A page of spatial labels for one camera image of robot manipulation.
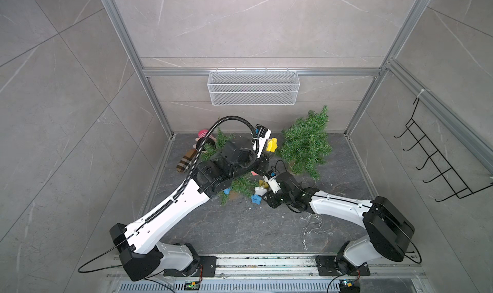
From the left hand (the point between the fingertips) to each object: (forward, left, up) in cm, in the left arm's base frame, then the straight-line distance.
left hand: (273, 150), depth 63 cm
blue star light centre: (-2, +5, -33) cm, 33 cm away
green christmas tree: (-1, +11, -20) cm, 23 cm away
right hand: (-1, 0, -31) cm, 31 cm away
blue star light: (-4, +18, -21) cm, 27 cm away
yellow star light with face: (0, +3, -22) cm, 22 cm away
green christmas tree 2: (+13, -17, -13) cm, 25 cm away
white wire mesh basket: (+50, +4, -8) cm, 51 cm away
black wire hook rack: (-14, -58, -5) cm, 60 cm away
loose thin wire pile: (-13, -21, -38) cm, 45 cm away
